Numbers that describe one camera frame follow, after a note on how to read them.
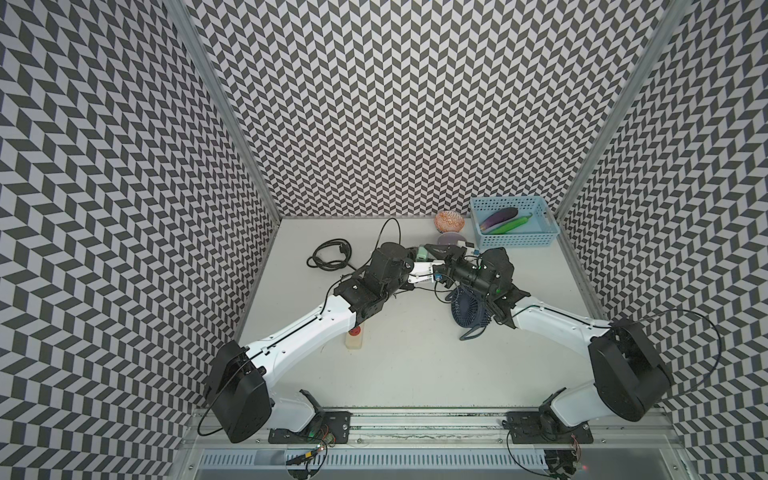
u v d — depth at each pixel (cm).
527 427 72
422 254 74
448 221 116
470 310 84
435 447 71
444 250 74
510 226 111
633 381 43
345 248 108
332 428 72
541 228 115
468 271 72
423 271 65
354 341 85
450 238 114
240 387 39
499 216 112
